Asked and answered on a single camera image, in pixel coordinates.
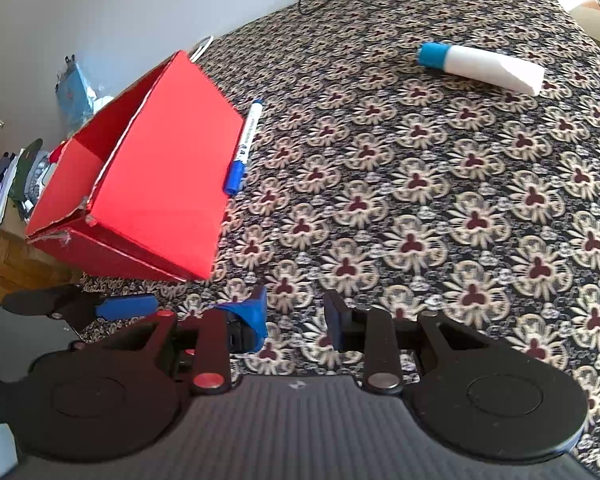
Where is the bundle of white cables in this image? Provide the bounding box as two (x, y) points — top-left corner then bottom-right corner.
(187, 35), (215, 63)

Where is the blue plastic bag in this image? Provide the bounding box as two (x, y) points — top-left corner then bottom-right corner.
(55, 57), (98, 128)

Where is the dark green cloth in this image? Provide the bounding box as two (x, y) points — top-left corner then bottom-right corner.
(9, 138), (44, 202)

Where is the red cardboard box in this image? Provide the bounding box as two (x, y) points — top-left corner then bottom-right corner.
(25, 50), (246, 282)

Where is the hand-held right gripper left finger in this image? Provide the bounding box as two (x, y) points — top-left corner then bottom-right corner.
(70, 285), (269, 395)

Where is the white tube with blue cap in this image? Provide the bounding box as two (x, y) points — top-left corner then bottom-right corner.
(417, 41), (546, 96)

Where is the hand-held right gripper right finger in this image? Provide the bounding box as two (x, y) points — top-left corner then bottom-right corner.
(324, 290), (486, 394)

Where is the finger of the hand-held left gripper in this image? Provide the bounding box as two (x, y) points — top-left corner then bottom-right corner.
(77, 294), (160, 341)
(1, 284), (105, 322)

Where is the white marker with blue cap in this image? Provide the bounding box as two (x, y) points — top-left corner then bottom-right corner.
(223, 97), (265, 196)

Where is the floral patterned tablecloth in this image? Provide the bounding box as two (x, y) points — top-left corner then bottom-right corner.
(77, 0), (600, 476)

